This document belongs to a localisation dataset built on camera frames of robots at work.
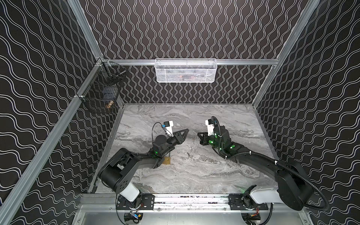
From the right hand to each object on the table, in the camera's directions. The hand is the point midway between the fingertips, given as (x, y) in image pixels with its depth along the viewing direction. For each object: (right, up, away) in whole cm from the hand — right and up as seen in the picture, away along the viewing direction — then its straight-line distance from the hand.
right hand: (198, 134), depth 84 cm
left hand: (-4, +2, -6) cm, 8 cm away
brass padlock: (-20, -17, +4) cm, 26 cm away
